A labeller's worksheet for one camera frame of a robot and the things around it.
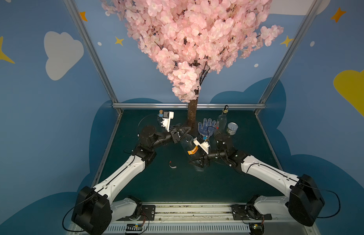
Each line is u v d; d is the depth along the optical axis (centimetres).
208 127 112
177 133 63
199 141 66
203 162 66
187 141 66
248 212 66
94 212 39
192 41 49
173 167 90
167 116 62
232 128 104
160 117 63
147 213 74
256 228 73
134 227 73
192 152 67
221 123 98
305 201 41
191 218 74
